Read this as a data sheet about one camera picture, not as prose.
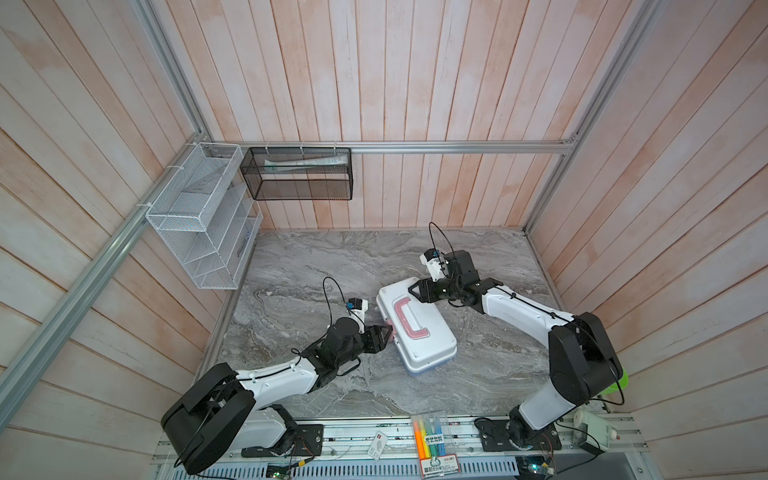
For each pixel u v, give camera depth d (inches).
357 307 30.0
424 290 31.2
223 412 16.4
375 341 29.0
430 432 29.3
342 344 25.5
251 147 36.3
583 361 17.8
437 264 31.7
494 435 28.8
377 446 28.2
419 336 31.4
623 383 18.6
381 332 29.6
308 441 28.8
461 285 27.5
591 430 27.8
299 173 41.0
